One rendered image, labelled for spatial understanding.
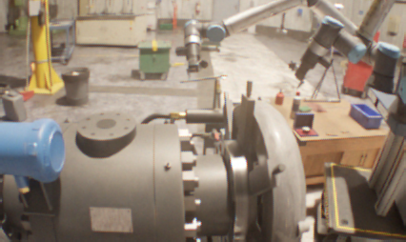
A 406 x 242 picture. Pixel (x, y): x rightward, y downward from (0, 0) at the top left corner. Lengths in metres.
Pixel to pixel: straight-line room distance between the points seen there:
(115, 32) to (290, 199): 6.49
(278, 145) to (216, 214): 0.33
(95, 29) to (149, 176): 6.57
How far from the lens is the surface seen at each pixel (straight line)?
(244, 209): 0.91
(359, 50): 1.10
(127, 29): 6.80
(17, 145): 0.72
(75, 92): 3.46
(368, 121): 2.39
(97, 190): 0.82
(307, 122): 2.10
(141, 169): 0.82
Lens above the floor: 1.34
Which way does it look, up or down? 23 degrees down
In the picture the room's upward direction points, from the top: 5 degrees clockwise
